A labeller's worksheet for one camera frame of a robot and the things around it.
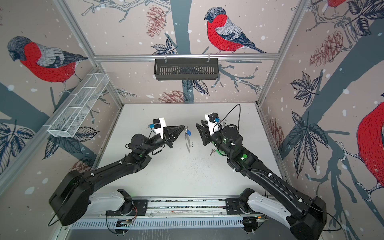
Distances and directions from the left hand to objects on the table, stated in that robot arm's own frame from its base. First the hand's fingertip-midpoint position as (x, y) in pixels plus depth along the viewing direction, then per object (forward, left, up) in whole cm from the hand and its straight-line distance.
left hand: (182, 128), depth 64 cm
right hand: (+3, -6, -2) cm, 7 cm away
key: (+7, -17, -35) cm, 39 cm away
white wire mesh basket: (+13, +57, -4) cm, 59 cm away
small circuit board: (-30, +30, -36) cm, 56 cm away
